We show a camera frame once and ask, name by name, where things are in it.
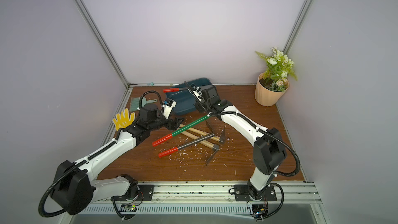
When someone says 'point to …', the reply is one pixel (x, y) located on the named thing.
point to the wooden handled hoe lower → (205, 143)
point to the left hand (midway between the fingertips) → (181, 115)
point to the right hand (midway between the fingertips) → (197, 96)
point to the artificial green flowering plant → (279, 70)
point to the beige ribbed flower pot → (265, 97)
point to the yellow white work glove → (123, 121)
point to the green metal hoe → (169, 136)
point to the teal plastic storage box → (184, 99)
